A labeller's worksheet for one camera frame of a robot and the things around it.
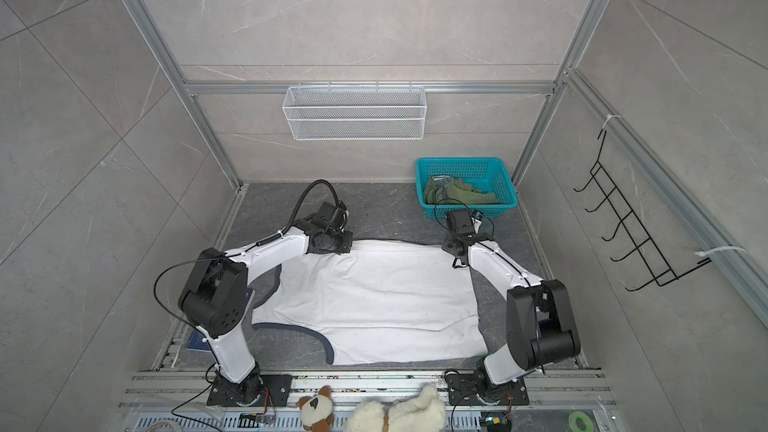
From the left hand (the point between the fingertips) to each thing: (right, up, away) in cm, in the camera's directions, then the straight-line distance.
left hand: (348, 236), depth 94 cm
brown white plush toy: (-4, -39, -26) cm, 47 cm away
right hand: (+35, -1, -1) cm, 35 cm away
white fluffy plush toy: (+21, -34, -32) cm, 52 cm away
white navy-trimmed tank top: (+12, -20, -4) cm, 23 cm away
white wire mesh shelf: (+1, +41, +4) cm, 41 cm away
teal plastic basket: (+53, +23, +23) cm, 62 cm away
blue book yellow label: (-41, -28, -13) cm, 51 cm away
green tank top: (+35, +16, +13) cm, 41 cm away
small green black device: (+39, -42, -24) cm, 62 cm away
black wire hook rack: (+69, +5, -27) cm, 74 cm away
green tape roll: (+57, -42, -25) cm, 75 cm away
